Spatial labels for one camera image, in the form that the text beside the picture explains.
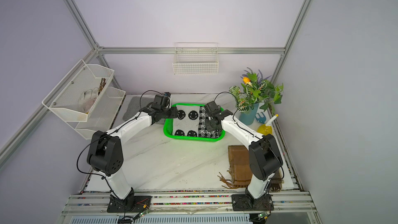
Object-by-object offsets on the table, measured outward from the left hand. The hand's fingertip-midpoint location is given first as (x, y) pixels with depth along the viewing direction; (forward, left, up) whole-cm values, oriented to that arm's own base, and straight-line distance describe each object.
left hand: (174, 112), depth 93 cm
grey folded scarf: (+15, +32, -9) cm, 36 cm away
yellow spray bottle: (-11, -54, -2) cm, 55 cm away
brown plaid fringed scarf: (-31, -38, -12) cm, 51 cm away
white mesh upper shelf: (-4, +47, +18) cm, 50 cm away
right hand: (-8, -24, -3) cm, 26 cm away
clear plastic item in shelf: (-4, +42, +17) cm, 45 cm away
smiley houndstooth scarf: (-3, -10, -6) cm, 12 cm away
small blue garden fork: (+4, -58, -12) cm, 60 cm away
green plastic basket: (-8, +4, -6) cm, 10 cm away
